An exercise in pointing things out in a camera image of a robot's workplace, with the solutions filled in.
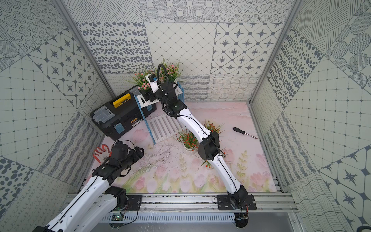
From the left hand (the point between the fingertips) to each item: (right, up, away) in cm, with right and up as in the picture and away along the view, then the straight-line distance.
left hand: (142, 152), depth 82 cm
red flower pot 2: (+39, +15, -20) cm, 46 cm away
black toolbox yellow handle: (-17, +22, +9) cm, 29 cm away
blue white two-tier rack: (+7, +14, +22) cm, 27 cm away
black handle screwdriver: (+66, +9, +20) cm, 69 cm away
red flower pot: (+28, +6, 0) cm, 28 cm away
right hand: (+3, +39, -1) cm, 39 cm away
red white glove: (-29, -3, +9) cm, 30 cm away
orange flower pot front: (+37, -5, -5) cm, 38 cm away
